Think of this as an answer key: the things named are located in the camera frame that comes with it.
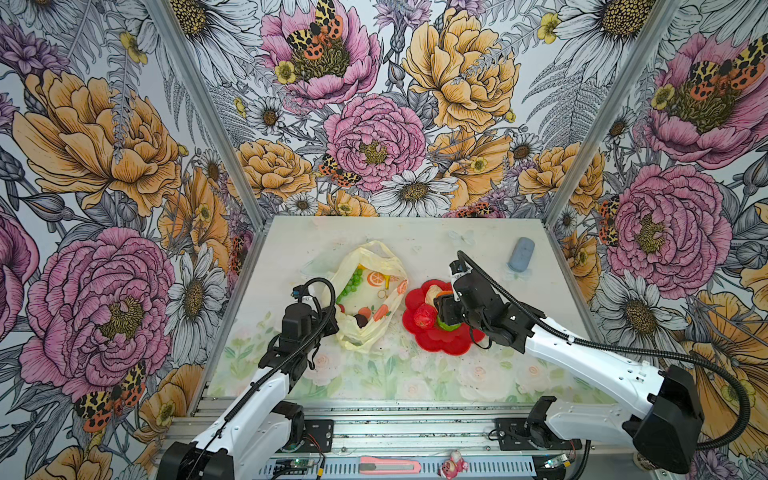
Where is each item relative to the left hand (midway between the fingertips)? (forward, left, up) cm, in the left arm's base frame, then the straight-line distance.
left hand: (336, 316), depth 86 cm
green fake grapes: (+15, -3, -5) cm, 16 cm away
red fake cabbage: (+1, -26, -2) cm, 26 cm away
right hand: (-2, -30, +7) cm, 31 cm away
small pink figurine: (-34, -30, -6) cm, 46 cm away
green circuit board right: (-34, -53, -9) cm, 64 cm away
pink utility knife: (-34, -11, -8) cm, 36 cm away
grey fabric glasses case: (+28, -63, -7) cm, 69 cm away
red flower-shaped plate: (-4, -29, -7) cm, 30 cm away
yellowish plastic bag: (+16, -8, -8) cm, 20 cm away
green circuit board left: (-34, +8, -9) cm, 36 cm away
